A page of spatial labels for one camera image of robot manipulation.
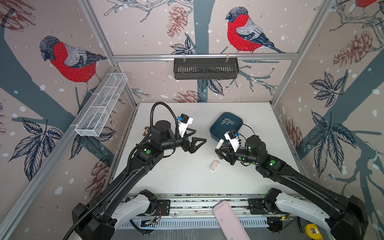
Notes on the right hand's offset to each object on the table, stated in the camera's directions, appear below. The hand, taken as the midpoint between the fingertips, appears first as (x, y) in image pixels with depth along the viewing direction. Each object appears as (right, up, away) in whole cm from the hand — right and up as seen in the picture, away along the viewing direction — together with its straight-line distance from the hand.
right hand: (216, 151), depth 72 cm
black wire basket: (-3, +51, +32) cm, 61 cm away
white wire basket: (-60, +15, 0) cm, 62 cm away
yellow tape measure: (+43, -35, -6) cm, 56 cm away
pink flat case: (+5, -32, -3) cm, 33 cm away
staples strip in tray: (+13, +13, +38) cm, 42 cm away
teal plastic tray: (+5, +7, +31) cm, 33 cm away
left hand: (-8, +8, -7) cm, 14 cm away
